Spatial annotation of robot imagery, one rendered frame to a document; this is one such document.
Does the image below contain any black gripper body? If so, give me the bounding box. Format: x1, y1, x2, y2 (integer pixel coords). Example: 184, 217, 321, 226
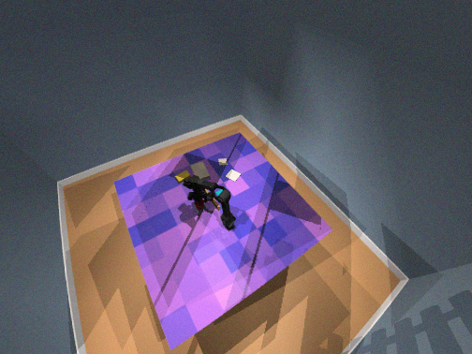
187, 189, 214, 201

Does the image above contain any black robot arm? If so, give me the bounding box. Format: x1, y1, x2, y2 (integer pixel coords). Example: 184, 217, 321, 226
183, 175, 236, 231

